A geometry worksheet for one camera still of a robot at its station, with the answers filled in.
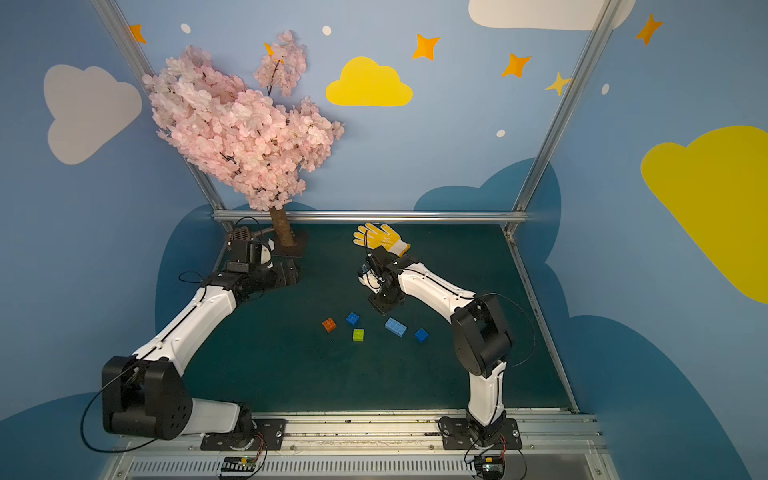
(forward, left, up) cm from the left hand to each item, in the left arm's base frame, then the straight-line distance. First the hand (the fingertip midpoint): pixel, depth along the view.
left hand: (287, 269), depth 87 cm
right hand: (-4, -30, -9) cm, 31 cm away
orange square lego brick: (-10, -12, -16) cm, 22 cm away
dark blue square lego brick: (-8, -19, -16) cm, 26 cm away
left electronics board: (-46, +5, -20) cm, 50 cm away
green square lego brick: (-13, -21, -16) cm, 30 cm away
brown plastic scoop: (+29, +29, -17) cm, 44 cm away
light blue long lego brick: (-10, -33, -16) cm, 38 cm away
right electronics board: (-45, -57, -20) cm, 75 cm away
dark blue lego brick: (-13, -41, -16) cm, 45 cm away
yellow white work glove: (+31, -22, -18) cm, 42 cm away
